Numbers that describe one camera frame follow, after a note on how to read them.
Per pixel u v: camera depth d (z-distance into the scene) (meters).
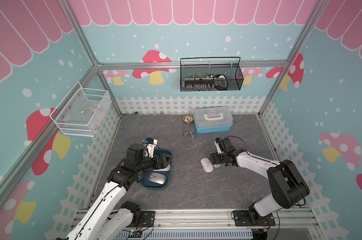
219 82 0.91
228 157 0.69
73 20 0.73
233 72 0.95
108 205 0.45
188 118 1.16
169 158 0.94
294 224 0.73
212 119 1.02
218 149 0.78
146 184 0.85
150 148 0.68
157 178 0.87
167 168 0.87
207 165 0.90
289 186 0.45
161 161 0.63
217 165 0.91
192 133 1.06
